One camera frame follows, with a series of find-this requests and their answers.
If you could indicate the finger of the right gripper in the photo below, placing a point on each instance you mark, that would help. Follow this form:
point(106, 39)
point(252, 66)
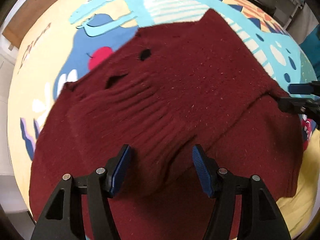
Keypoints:
point(308, 107)
point(311, 88)

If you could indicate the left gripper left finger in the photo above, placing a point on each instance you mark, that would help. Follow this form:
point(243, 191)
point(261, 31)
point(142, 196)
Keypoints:
point(62, 218)

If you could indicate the dark red knitted sweater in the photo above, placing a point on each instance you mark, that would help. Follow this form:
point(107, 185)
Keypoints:
point(169, 88)

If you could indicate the yellow dinosaur print bedsheet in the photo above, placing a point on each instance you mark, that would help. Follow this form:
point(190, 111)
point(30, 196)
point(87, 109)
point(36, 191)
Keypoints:
point(73, 37)

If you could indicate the wooden headboard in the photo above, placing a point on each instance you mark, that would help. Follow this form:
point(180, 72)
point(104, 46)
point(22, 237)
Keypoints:
point(22, 17)

